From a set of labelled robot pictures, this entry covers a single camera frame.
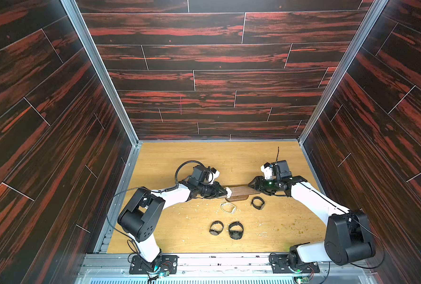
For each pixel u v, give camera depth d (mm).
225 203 907
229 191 863
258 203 913
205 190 767
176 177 805
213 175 844
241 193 870
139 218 466
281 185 646
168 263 734
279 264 729
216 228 842
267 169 818
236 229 829
